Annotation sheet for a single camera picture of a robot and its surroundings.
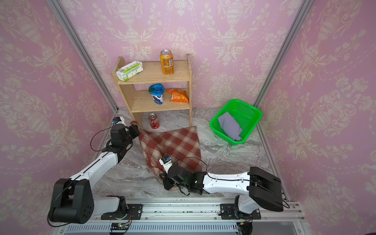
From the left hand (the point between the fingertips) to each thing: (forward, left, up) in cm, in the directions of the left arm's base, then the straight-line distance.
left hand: (139, 125), depth 87 cm
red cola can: (+13, -4, -9) cm, 16 cm away
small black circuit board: (-47, +4, -21) cm, 52 cm away
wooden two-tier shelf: (+18, +4, +2) cm, 18 cm away
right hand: (-28, -16, -6) cm, 33 cm away
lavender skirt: (+9, -59, -11) cm, 60 cm away
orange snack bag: (+17, -23, +9) cm, 30 cm away
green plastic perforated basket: (+23, -75, -16) cm, 80 cm away
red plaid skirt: (-2, -25, -18) cm, 31 cm away
